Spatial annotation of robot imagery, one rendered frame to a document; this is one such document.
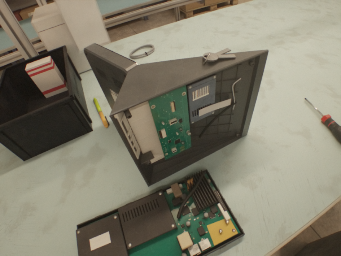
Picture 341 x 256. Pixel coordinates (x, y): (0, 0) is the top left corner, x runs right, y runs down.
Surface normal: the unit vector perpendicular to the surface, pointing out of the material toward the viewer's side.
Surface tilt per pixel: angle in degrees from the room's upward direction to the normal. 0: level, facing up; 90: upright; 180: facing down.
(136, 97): 0
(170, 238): 0
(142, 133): 90
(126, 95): 0
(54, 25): 90
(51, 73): 90
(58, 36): 90
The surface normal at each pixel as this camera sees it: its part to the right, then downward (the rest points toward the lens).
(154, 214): -0.11, -0.65
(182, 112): 0.45, 0.65
